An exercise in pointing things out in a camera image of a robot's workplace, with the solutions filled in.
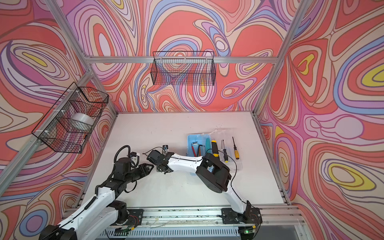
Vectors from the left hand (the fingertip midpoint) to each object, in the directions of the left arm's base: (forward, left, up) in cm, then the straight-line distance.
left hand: (153, 166), depth 84 cm
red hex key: (+12, -23, -6) cm, 27 cm away
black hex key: (+14, -26, -5) cm, 30 cm away
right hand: (+2, -6, -7) cm, 9 cm away
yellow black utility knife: (+11, -36, +1) cm, 38 cm away
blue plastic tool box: (+20, -39, +3) cm, 44 cm away
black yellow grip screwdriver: (+4, -41, +5) cm, 41 cm away
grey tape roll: (+10, +31, +27) cm, 42 cm away
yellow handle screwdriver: (+6, -48, +5) cm, 48 cm away
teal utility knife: (+14, -32, 0) cm, 35 cm away
